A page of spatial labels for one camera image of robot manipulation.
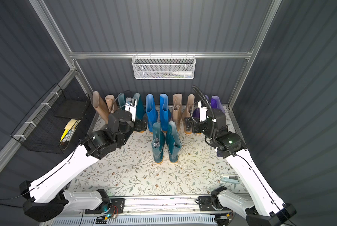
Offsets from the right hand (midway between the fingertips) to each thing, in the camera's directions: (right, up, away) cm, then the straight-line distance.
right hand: (196, 117), depth 67 cm
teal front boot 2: (-11, -13, +3) cm, 17 cm away
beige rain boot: (-58, +8, +19) cm, 62 cm away
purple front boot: (+3, +3, +15) cm, 15 cm away
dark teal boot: (-46, +13, +26) cm, 54 cm away
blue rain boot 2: (-16, +3, +17) cm, 23 cm away
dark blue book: (+20, -24, +26) cm, 41 cm away
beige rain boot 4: (-3, +3, +17) cm, 18 cm away
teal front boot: (-19, -13, +5) cm, 24 cm away
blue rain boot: (-24, +3, +18) cm, 30 cm away
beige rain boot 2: (-52, +12, +22) cm, 57 cm away
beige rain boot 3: (-9, +5, +15) cm, 18 cm away
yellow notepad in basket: (-67, -5, +6) cm, 68 cm away
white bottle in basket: (-5, +30, +25) cm, 39 cm away
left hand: (-28, +2, -4) cm, 28 cm away
